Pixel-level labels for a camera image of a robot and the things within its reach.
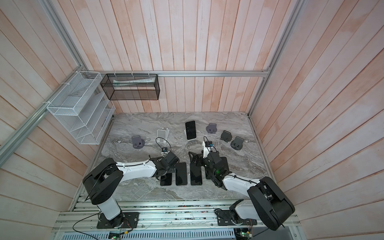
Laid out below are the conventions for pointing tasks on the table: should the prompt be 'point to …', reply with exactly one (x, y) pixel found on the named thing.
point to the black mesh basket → (131, 86)
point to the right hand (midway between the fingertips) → (195, 151)
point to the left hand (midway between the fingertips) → (168, 168)
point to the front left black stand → (138, 142)
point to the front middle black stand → (237, 143)
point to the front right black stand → (226, 136)
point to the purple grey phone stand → (211, 128)
